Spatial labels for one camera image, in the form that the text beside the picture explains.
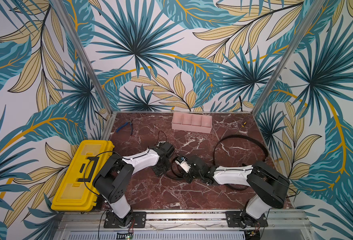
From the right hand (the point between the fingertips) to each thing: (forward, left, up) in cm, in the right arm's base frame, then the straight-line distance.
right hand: (181, 170), depth 88 cm
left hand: (0, +9, -1) cm, 9 cm away
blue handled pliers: (+37, +40, 0) cm, 54 cm away
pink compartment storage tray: (+40, -11, -3) cm, 42 cm away
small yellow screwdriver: (+36, -49, -1) cm, 61 cm away
